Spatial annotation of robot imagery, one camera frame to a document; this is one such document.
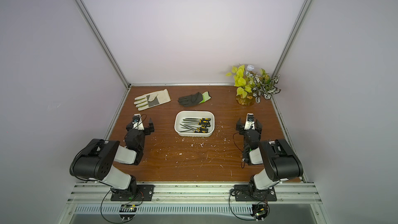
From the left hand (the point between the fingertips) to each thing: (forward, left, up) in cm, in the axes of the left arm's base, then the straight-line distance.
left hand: (143, 118), depth 90 cm
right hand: (+1, -63, +1) cm, 63 cm away
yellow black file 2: (+4, -34, -8) cm, 35 cm away
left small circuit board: (-42, 0, -12) cm, 44 cm away
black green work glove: (+22, -28, -9) cm, 37 cm away
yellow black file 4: (-3, -33, -8) cm, 34 cm away
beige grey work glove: (+22, +4, -9) cm, 24 cm away
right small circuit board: (-43, -62, -11) cm, 76 cm away
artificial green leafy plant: (+14, -68, +15) cm, 71 cm away
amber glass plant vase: (+19, -67, -7) cm, 70 cm away
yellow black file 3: (-3, -30, -9) cm, 32 cm away
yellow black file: (+6, -35, -10) cm, 37 cm away
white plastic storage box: (+2, -30, -10) cm, 31 cm away
